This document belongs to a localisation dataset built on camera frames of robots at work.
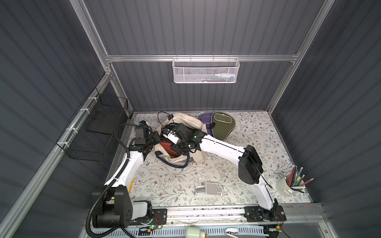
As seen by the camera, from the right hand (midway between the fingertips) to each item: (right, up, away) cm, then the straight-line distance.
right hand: (174, 144), depth 85 cm
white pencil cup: (+58, -22, -11) cm, 63 cm away
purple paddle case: (+21, +17, +29) cm, 40 cm away
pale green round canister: (+11, -35, -22) cm, 43 cm away
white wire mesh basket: (+21, +58, +38) cm, 73 cm away
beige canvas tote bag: (+6, -8, -6) cm, 12 cm away
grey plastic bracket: (+20, -23, -7) cm, 32 cm away
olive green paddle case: (+35, +12, +24) cm, 44 cm away
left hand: (-9, +5, 0) cm, 10 cm away
